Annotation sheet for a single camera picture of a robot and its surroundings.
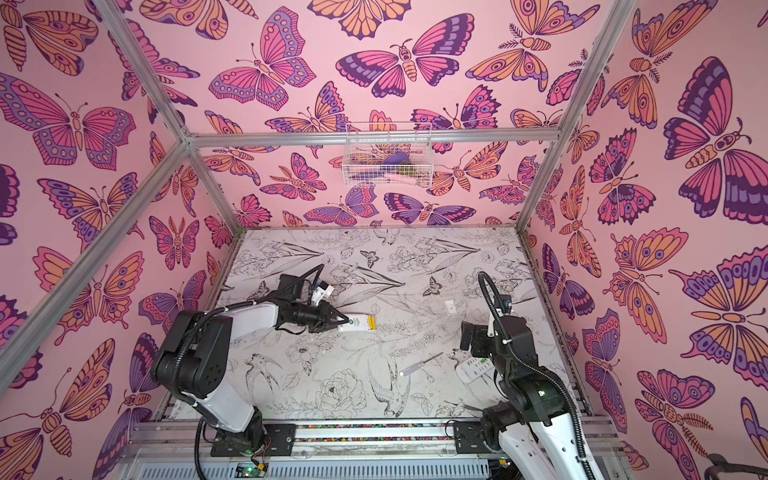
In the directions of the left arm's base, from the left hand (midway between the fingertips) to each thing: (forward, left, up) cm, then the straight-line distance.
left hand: (348, 319), depth 87 cm
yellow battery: (+2, -7, -6) cm, 9 cm away
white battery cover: (+8, -32, -7) cm, 34 cm away
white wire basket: (+46, -12, +25) cm, 54 cm away
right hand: (-7, -35, +12) cm, 38 cm away
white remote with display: (-11, -38, -6) cm, 40 cm away
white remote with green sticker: (0, -3, -3) cm, 4 cm away
